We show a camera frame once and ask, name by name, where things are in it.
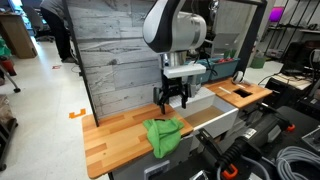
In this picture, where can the teal plastic bin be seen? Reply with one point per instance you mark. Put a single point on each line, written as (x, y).
(223, 71)

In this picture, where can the tall cardboard box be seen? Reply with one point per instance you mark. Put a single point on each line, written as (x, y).
(18, 33)

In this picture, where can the person in dark trousers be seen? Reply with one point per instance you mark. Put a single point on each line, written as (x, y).
(56, 20)

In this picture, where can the white stick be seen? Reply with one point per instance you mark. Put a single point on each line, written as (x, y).
(225, 90)

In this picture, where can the black frame post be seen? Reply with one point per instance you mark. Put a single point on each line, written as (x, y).
(78, 56)
(251, 36)

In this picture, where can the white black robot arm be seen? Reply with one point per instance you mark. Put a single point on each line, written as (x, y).
(173, 30)

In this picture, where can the green toy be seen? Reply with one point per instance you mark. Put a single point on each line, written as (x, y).
(4, 48)

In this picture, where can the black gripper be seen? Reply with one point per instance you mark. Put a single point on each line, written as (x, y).
(175, 85)

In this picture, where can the purple lit monitor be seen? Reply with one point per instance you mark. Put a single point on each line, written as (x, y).
(276, 14)

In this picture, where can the green towel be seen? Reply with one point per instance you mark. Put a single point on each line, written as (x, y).
(163, 136)

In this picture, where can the green bucket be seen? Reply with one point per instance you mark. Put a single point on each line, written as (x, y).
(258, 62)

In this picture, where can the black cart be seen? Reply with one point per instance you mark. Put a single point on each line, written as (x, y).
(6, 130)

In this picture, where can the grey wood backdrop panel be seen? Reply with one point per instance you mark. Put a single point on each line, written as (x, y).
(113, 50)

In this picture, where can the grey faucet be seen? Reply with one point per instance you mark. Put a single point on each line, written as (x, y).
(194, 86)

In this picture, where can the white sink basin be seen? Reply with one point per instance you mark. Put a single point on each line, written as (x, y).
(200, 101)

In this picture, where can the white round device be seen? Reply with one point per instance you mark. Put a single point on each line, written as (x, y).
(237, 77)

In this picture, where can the grey cabinet body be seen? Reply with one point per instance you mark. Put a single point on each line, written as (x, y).
(156, 165)

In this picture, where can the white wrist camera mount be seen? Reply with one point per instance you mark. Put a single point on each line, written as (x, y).
(183, 70)

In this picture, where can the black labelled clamp body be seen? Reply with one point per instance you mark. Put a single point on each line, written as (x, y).
(266, 126)

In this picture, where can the wooden countertop with cutout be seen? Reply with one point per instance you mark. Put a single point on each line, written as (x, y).
(258, 92)

